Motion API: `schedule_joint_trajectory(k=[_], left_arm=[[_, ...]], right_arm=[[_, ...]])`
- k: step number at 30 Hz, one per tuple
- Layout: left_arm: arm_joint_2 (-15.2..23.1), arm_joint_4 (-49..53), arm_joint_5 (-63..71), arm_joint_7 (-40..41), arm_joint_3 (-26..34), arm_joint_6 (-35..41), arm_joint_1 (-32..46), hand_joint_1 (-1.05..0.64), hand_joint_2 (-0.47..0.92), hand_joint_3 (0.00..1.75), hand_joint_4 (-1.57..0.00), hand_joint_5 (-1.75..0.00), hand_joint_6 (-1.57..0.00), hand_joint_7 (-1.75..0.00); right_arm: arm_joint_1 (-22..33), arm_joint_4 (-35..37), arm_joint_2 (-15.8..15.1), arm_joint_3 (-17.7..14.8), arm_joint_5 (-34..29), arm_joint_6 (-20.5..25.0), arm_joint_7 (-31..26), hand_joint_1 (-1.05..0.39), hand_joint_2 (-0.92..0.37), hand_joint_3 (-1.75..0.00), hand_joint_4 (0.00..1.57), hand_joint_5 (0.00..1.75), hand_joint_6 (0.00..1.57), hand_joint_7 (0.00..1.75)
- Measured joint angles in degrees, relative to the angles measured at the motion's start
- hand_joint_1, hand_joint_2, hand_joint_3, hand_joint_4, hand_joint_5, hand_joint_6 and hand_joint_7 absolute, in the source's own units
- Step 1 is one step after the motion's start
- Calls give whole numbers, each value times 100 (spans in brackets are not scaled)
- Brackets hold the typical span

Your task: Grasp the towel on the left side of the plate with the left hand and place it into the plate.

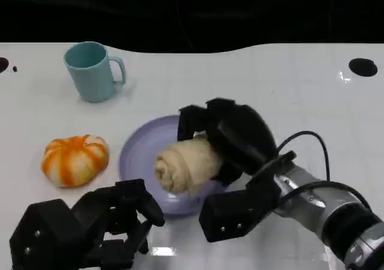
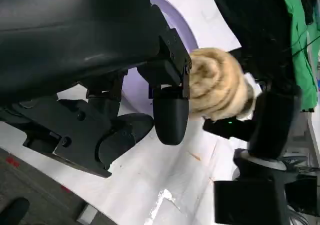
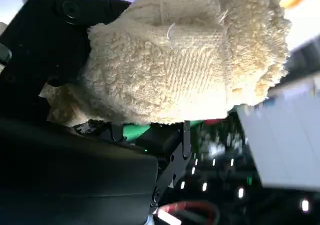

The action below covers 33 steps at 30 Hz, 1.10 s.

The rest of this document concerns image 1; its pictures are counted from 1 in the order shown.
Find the pale green mug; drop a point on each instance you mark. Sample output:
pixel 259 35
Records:
pixel 91 78

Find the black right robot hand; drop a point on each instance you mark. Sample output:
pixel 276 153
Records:
pixel 240 138

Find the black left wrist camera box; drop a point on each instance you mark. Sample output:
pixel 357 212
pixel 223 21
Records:
pixel 45 237

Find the lilac plate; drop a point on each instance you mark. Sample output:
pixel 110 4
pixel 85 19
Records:
pixel 141 156

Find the beige towel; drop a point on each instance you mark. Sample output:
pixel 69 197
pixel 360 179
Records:
pixel 186 165

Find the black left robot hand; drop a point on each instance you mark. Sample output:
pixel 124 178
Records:
pixel 123 210

